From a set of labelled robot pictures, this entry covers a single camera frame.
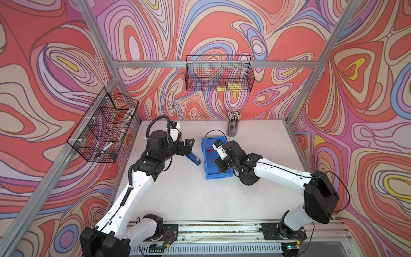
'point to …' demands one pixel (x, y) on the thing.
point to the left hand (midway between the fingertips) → (188, 139)
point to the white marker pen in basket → (103, 151)
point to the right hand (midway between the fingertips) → (217, 165)
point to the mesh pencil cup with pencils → (234, 117)
